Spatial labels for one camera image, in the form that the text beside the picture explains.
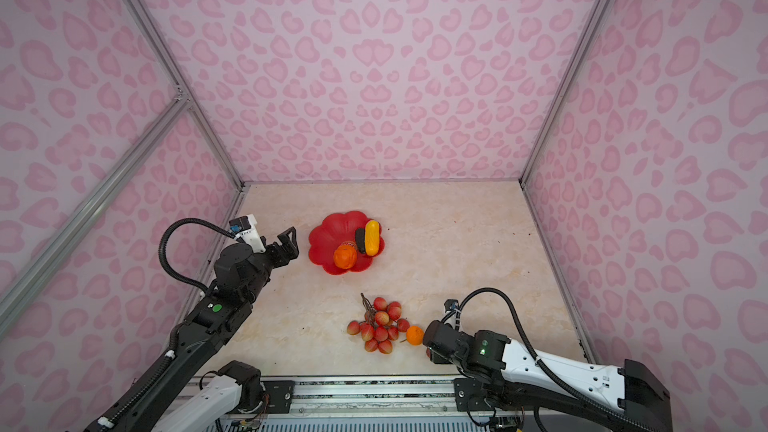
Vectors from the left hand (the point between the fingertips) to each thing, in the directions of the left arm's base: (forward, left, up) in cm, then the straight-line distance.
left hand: (281, 228), depth 75 cm
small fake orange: (-20, -33, -22) cm, 45 cm away
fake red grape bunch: (-18, -24, -21) cm, 37 cm away
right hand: (-23, -39, -24) cm, 51 cm away
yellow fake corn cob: (+9, -21, -19) cm, 30 cm away
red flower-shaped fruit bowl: (+13, -4, -25) cm, 28 cm away
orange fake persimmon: (+4, -13, -20) cm, 24 cm away
